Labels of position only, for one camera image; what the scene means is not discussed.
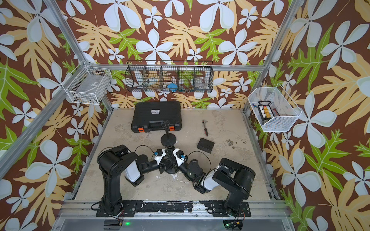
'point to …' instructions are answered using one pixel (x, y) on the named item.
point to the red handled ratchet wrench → (204, 121)
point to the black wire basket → (167, 76)
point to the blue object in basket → (172, 87)
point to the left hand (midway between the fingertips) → (173, 157)
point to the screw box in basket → (265, 110)
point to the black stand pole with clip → (166, 125)
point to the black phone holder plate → (205, 145)
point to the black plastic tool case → (157, 115)
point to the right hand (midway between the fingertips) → (168, 154)
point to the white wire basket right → (285, 110)
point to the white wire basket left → (87, 84)
